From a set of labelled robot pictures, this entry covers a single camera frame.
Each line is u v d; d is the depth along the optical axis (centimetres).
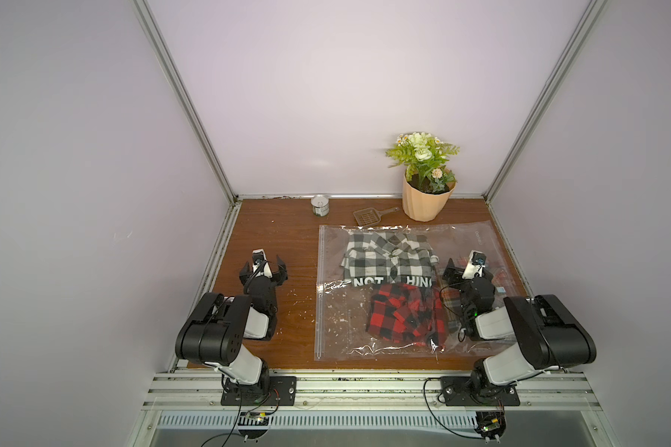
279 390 73
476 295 69
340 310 88
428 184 107
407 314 85
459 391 71
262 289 69
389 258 95
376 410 71
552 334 44
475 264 77
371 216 114
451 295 89
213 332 46
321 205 111
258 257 76
